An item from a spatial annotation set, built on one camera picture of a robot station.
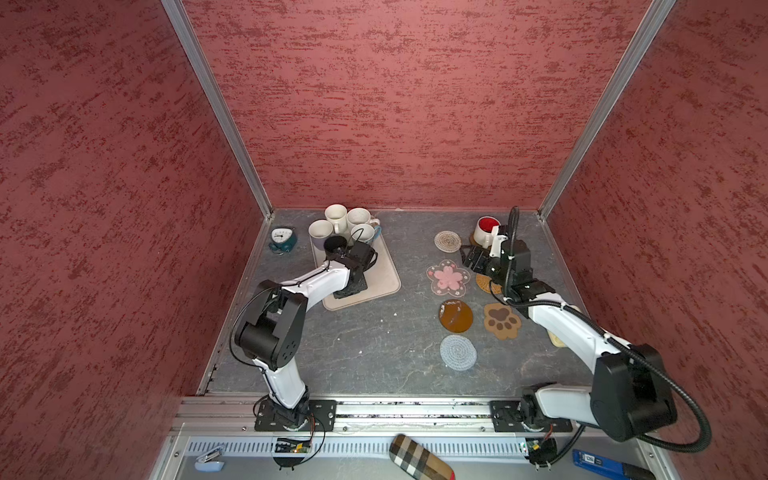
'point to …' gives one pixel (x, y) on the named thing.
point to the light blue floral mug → (369, 234)
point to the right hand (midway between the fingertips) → (465, 255)
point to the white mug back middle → (337, 214)
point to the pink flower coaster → (448, 278)
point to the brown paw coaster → (500, 320)
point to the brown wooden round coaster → (455, 315)
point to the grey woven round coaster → (457, 352)
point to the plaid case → (415, 460)
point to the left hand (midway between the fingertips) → (350, 291)
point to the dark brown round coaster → (473, 241)
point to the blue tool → (603, 466)
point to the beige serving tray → (381, 280)
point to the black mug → (333, 243)
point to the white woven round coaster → (447, 241)
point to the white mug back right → (357, 216)
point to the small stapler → (209, 462)
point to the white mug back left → (318, 230)
